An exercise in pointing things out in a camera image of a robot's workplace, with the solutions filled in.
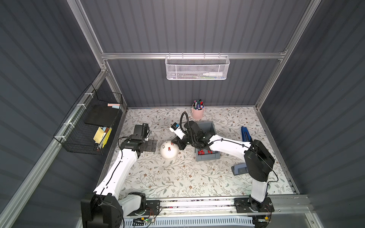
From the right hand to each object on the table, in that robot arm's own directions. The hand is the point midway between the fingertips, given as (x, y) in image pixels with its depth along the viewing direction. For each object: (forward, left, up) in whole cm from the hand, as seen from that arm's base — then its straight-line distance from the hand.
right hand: (171, 142), depth 82 cm
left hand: (-1, +15, 0) cm, 15 cm away
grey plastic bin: (0, -23, -15) cm, 27 cm away
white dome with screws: (-2, +5, -5) cm, 8 cm away
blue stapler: (+14, -51, -14) cm, 55 cm away
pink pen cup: (+31, -17, -6) cm, 35 cm away
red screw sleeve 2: (0, 0, -2) cm, 2 cm away
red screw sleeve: (-2, +1, -3) cm, 4 cm away
